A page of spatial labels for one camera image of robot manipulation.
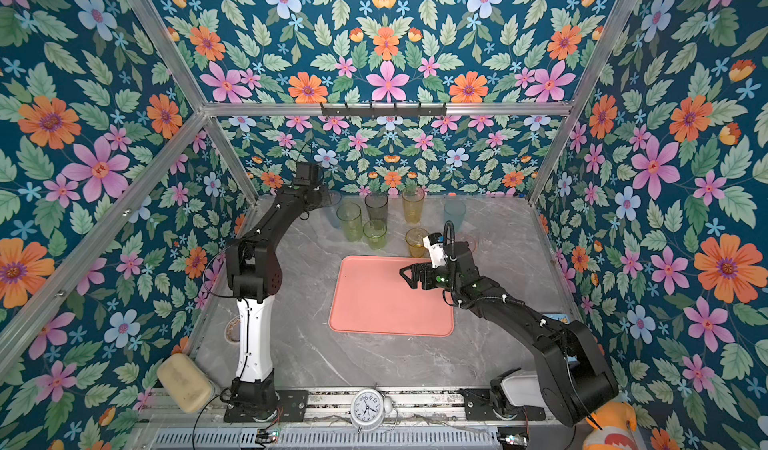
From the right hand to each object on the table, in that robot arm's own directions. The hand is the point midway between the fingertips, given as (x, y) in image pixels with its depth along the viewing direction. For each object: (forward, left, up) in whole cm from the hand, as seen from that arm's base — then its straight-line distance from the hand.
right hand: (412, 267), depth 84 cm
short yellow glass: (+17, -1, -9) cm, 19 cm away
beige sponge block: (-27, +58, -10) cm, 65 cm away
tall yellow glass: (+28, -1, -3) cm, 28 cm away
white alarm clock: (-33, +11, -10) cm, 36 cm away
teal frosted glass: (+24, -15, -3) cm, 29 cm away
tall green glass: (+25, +22, -6) cm, 33 cm away
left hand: (+31, +30, +3) cm, 43 cm away
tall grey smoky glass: (+26, +12, -1) cm, 29 cm away
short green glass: (+21, +12, -10) cm, 26 cm away
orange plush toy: (-37, -45, -8) cm, 59 cm away
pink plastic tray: (0, +13, -16) cm, 21 cm away
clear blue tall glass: (+26, +28, -4) cm, 38 cm away
